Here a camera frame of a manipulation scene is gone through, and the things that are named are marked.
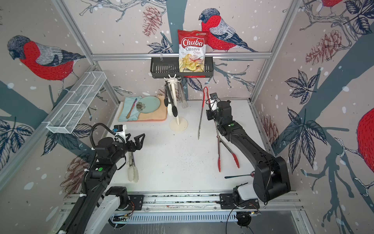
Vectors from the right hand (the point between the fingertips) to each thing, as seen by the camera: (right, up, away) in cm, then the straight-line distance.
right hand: (209, 103), depth 84 cm
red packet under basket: (-9, +18, +8) cm, 22 cm away
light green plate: (-44, +2, +35) cm, 56 cm away
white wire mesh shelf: (-74, -10, -13) cm, 76 cm away
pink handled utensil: (-60, -7, +28) cm, 66 cm away
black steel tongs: (-25, +6, -1) cm, 26 cm away
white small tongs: (-24, -4, +3) cm, 24 cm away
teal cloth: (-55, -7, +28) cm, 62 cm away
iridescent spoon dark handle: (+24, -41, -2) cm, 48 cm away
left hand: (-39, -16, -7) cm, 43 cm away
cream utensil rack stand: (-20, -14, +21) cm, 32 cm away
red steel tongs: (+16, -33, +6) cm, 37 cm away
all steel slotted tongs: (-17, +5, +4) cm, 18 cm away
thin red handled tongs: (-4, -2, -3) cm, 5 cm away
